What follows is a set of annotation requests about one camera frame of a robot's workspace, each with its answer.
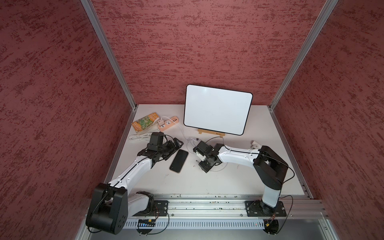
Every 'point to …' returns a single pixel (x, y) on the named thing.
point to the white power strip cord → (141, 137)
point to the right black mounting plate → (253, 209)
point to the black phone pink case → (178, 161)
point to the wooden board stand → (200, 131)
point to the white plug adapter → (255, 145)
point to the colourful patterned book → (145, 124)
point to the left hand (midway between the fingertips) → (178, 149)
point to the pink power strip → (168, 123)
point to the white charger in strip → (161, 122)
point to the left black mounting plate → (160, 208)
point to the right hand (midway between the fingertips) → (206, 167)
